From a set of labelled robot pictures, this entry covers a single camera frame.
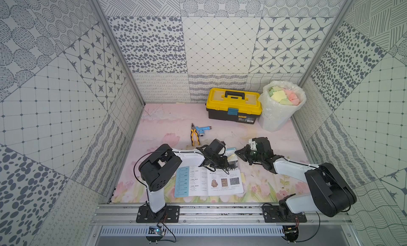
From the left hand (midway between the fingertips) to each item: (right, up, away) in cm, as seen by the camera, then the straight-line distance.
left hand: (230, 162), depth 88 cm
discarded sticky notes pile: (+31, +38, +1) cm, 49 cm away
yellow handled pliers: (-23, +16, +16) cm, 32 cm away
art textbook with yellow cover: (-20, -8, -6) cm, 23 cm away
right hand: (+3, +5, 0) cm, 6 cm away
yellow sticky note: (+1, +3, +2) cm, 3 cm away
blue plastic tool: (-17, +17, +16) cm, 29 cm away
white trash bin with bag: (+26, +34, -3) cm, 43 cm away
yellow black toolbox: (+4, +33, +12) cm, 35 cm away
